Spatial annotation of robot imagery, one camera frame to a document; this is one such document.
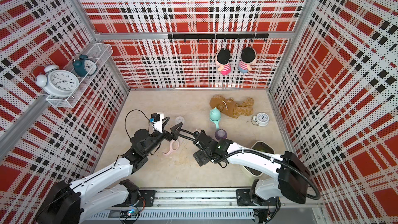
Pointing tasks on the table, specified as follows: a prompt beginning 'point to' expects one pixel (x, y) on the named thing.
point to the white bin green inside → (261, 145)
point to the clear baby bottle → (180, 119)
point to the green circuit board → (129, 213)
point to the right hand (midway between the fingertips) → (206, 151)
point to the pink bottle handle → (174, 145)
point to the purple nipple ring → (221, 133)
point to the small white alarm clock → (261, 118)
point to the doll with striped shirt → (249, 56)
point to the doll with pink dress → (223, 58)
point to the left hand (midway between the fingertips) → (178, 120)
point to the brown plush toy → (228, 107)
